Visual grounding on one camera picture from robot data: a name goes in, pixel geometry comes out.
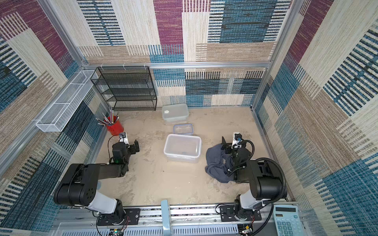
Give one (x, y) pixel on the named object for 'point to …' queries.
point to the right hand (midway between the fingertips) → (232, 138)
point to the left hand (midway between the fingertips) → (128, 141)
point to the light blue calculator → (287, 220)
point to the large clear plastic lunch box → (182, 148)
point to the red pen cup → (113, 125)
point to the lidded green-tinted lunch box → (175, 113)
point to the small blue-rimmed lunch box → (186, 129)
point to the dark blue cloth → (219, 162)
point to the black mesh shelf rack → (126, 88)
